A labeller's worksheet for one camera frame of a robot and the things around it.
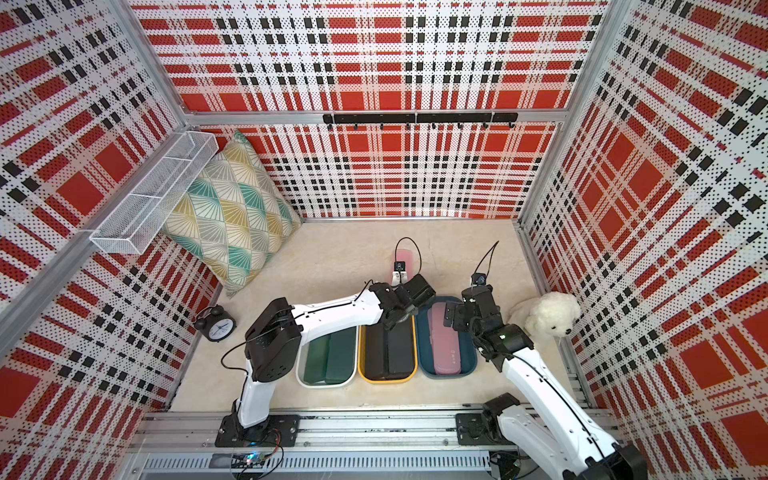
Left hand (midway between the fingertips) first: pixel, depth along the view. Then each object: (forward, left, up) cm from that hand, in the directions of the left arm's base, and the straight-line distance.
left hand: (409, 298), depth 89 cm
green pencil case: (-18, +25, -1) cm, 31 cm away
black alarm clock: (-8, +57, -2) cm, 57 cm away
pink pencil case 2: (-11, -11, -7) cm, 17 cm away
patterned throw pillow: (+19, +53, +17) cm, 58 cm away
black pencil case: (-15, +3, -3) cm, 15 cm away
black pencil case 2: (-14, +10, -5) cm, 18 cm away
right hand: (-6, -17, +5) cm, 18 cm away
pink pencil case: (+24, +1, -9) cm, 25 cm away
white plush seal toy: (-11, -36, +10) cm, 39 cm away
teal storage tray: (-12, -17, -9) cm, 23 cm away
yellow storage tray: (-20, +13, -2) cm, 24 cm away
